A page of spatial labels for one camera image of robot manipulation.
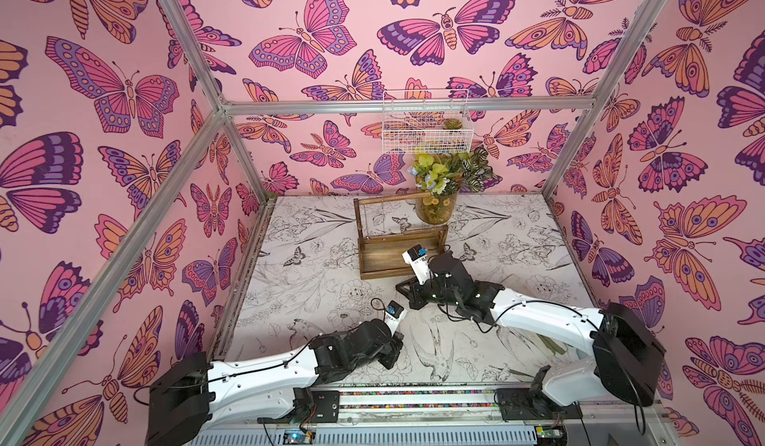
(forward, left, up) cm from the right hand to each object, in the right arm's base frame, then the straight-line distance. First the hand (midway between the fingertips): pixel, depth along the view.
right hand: (398, 283), depth 79 cm
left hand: (-11, -2, -7) cm, 14 cm away
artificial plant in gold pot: (+40, -15, +3) cm, 43 cm away
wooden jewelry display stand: (+18, +6, -15) cm, 24 cm away
